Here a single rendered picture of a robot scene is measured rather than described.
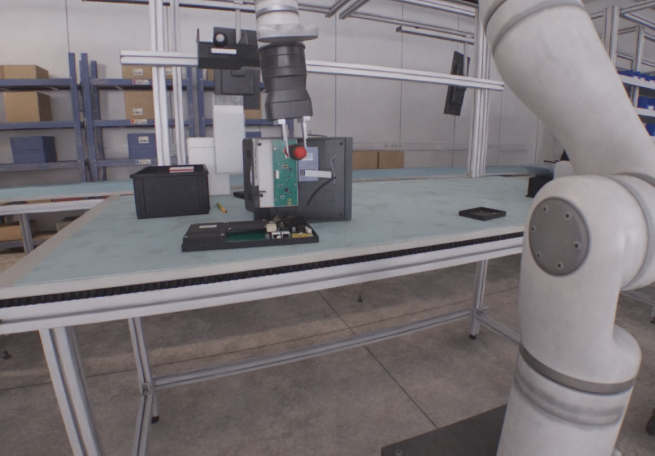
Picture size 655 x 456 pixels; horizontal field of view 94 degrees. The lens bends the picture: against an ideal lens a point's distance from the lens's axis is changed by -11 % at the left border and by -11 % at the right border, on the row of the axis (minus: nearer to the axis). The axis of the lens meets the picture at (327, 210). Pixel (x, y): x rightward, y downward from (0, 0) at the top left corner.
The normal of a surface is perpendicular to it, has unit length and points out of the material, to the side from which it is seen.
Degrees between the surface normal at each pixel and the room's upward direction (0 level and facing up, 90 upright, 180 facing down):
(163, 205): 90
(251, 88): 98
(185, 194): 90
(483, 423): 0
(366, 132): 90
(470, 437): 0
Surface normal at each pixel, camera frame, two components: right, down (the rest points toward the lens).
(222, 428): 0.00, -0.98
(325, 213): -0.11, 0.21
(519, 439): -0.98, 0.04
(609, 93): -0.39, 0.01
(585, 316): -0.85, 0.15
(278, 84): 0.31, 0.33
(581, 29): 0.02, -0.20
